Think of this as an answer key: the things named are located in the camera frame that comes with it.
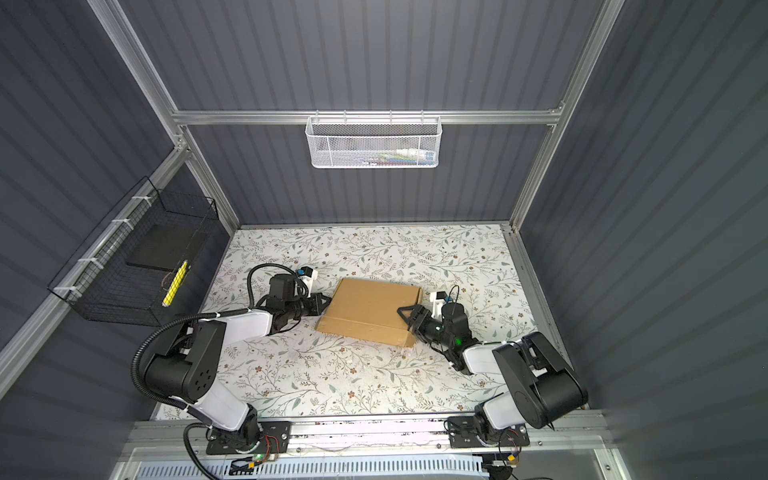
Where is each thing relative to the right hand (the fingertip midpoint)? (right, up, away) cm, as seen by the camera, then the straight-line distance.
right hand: (405, 319), depth 87 cm
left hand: (-23, +4, +7) cm, 25 cm away
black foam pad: (-63, +21, -10) cm, 67 cm away
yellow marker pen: (-55, +12, -17) cm, 59 cm away
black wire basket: (-67, +16, -12) cm, 70 cm away
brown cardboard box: (-10, +3, -2) cm, 11 cm away
